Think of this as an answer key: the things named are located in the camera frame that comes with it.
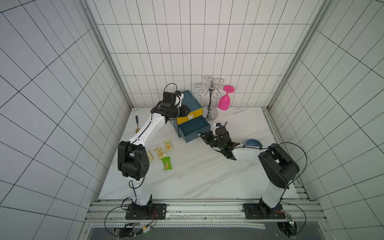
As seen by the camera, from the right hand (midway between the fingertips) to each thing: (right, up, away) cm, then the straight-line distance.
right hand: (193, 135), depth 88 cm
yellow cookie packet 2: (-21, -11, +4) cm, 24 cm away
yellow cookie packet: (-17, -8, +9) cm, 20 cm away
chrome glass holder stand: (+13, +15, +26) cm, 32 cm away
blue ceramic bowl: (+39, -5, +7) cm, 40 cm away
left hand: (-3, +13, -1) cm, 14 cm away
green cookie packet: (-16, -17, 0) cm, 23 cm away
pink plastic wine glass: (+21, +22, +10) cm, 32 cm away
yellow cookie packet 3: (-27, -14, +3) cm, 30 cm away
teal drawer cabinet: (-2, +22, +8) cm, 24 cm away
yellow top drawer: (+2, +13, +2) cm, 14 cm away
